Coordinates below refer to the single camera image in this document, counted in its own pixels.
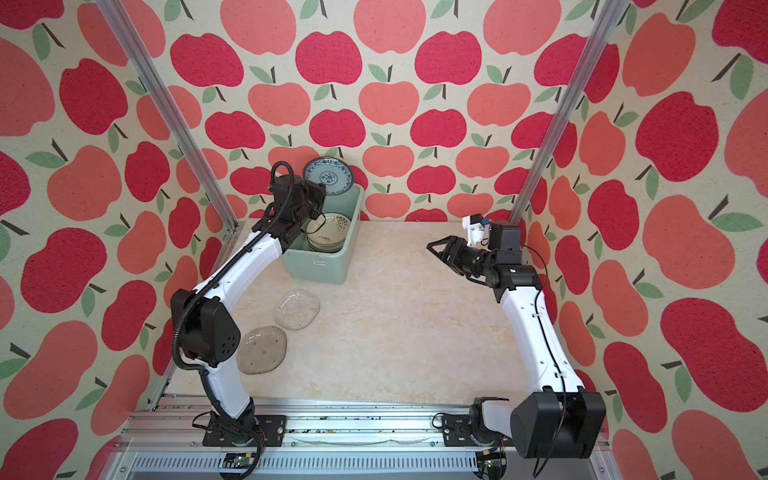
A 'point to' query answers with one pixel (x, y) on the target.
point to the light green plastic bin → (301, 264)
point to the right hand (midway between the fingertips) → (440, 249)
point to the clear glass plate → (296, 309)
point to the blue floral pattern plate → (334, 173)
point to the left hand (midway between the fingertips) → (333, 183)
